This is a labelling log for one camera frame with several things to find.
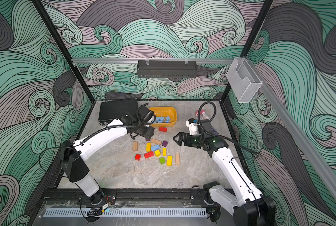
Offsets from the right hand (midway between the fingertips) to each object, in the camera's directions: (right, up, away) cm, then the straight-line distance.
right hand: (179, 139), depth 76 cm
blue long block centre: (-14, -8, +16) cm, 23 cm away
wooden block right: (0, -15, +10) cm, 18 cm away
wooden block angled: (-14, -5, +18) cm, 24 cm away
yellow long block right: (-5, -15, +10) cm, 19 cm away
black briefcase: (-54, +17, +42) cm, 70 cm away
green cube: (-10, -15, +10) cm, 21 cm away
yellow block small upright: (-8, -11, +14) cm, 19 cm away
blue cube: (-5, +11, +29) cm, 31 cm away
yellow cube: (-12, -11, +12) cm, 20 cm away
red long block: (-19, -13, +14) cm, 27 cm away
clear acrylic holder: (+40, +34, +8) cm, 53 cm away
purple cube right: (-8, -6, +17) cm, 20 cm away
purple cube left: (-20, -4, +19) cm, 28 cm away
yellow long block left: (-19, -8, +17) cm, 27 cm away
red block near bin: (-9, +3, +26) cm, 28 cm away
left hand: (-17, +4, +4) cm, 18 cm away
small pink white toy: (+22, +15, +33) cm, 43 cm away
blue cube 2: (-6, +8, +28) cm, 30 cm away
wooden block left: (-28, -8, +16) cm, 33 cm away
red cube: (-25, -13, +11) cm, 30 cm away
